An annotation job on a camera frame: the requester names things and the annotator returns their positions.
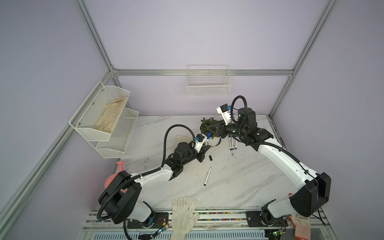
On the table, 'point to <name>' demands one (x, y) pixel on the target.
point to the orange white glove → (302, 226)
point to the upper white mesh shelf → (96, 118)
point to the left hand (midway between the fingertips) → (208, 145)
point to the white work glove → (183, 219)
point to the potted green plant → (214, 140)
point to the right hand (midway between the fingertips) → (208, 126)
